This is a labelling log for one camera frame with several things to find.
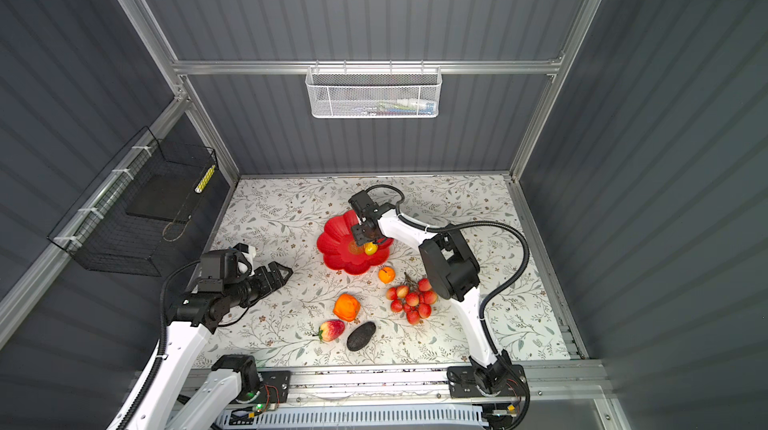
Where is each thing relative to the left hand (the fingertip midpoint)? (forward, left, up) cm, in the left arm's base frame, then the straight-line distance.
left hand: (281, 278), depth 78 cm
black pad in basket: (+18, +28, +14) cm, 36 cm away
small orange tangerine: (+4, -28, -10) cm, 30 cm away
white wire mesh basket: (+79, -26, +9) cm, 84 cm away
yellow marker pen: (+21, +22, +14) cm, 33 cm away
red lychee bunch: (-5, -36, -8) cm, 37 cm away
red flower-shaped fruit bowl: (+16, -13, -14) cm, 25 cm away
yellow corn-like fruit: (+14, -23, -10) cm, 29 cm away
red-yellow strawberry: (-11, -12, -10) cm, 19 cm away
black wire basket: (+4, +36, +17) cm, 40 cm away
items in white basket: (+46, -34, +21) cm, 61 cm away
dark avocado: (-13, -20, -10) cm, 26 cm away
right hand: (+20, -23, -11) cm, 32 cm away
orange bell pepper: (-6, -17, -8) cm, 19 cm away
